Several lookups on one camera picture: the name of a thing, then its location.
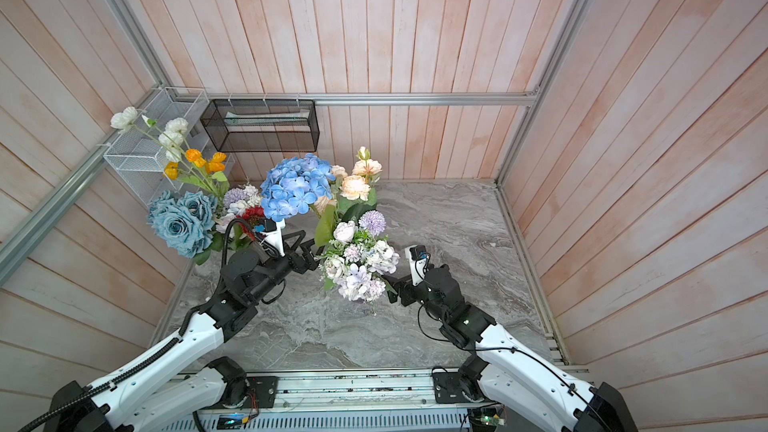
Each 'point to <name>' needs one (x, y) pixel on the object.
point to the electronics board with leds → (487, 418)
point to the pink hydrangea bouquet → (359, 259)
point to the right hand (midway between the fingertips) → (397, 270)
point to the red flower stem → (252, 215)
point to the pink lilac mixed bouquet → (237, 200)
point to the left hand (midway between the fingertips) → (317, 240)
